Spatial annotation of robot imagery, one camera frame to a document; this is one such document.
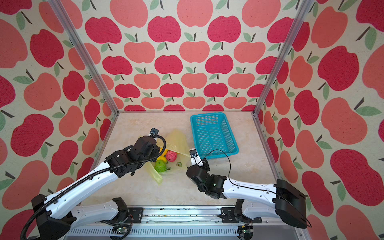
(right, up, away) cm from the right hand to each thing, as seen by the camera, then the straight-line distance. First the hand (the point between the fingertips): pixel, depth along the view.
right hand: (198, 156), depth 78 cm
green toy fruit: (-22, -7, +8) cm, 24 cm away
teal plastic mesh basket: (+12, +9, +29) cm, 33 cm away
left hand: (-21, +6, -3) cm, 22 cm away
